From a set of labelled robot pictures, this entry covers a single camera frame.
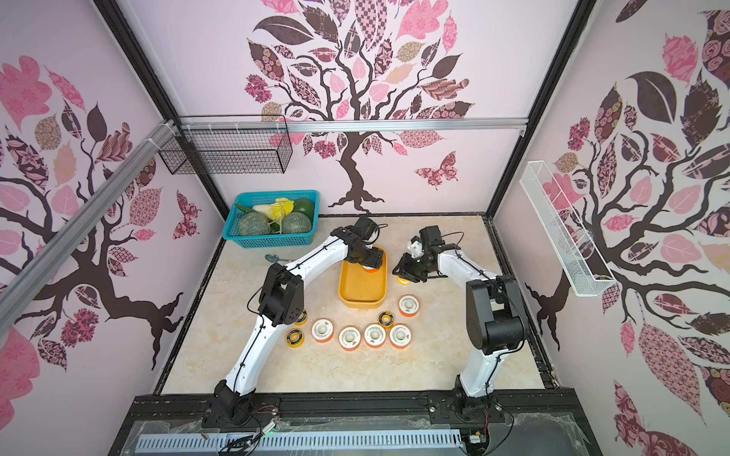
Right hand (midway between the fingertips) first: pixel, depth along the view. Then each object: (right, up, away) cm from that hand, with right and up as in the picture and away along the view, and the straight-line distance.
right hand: (396, 275), depth 92 cm
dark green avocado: (-36, +26, +21) cm, 49 cm away
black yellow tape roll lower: (-32, -19, -6) cm, 38 cm away
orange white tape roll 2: (+4, -10, 0) cm, 11 cm away
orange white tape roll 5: (-7, -18, -6) cm, 20 cm away
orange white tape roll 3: (-24, -17, -5) cm, 29 cm away
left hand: (-9, +4, +9) cm, 13 cm away
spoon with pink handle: (-45, +5, +12) cm, 47 cm away
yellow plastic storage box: (-12, -5, +3) cm, 13 cm away
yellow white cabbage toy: (-47, +24, +21) cm, 57 cm away
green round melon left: (-52, +18, +10) cm, 56 cm away
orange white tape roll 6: (+1, -18, -6) cm, 19 cm away
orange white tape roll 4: (-15, -19, -6) cm, 25 cm away
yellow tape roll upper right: (+3, -3, +6) cm, 8 cm away
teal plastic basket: (-58, +30, +25) cm, 70 cm away
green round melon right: (-37, +18, +11) cm, 42 cm away
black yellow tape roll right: (-3, -14, -2) cm, 15 cm away
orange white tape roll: (-9, +1, +5) cm, 10 cm away
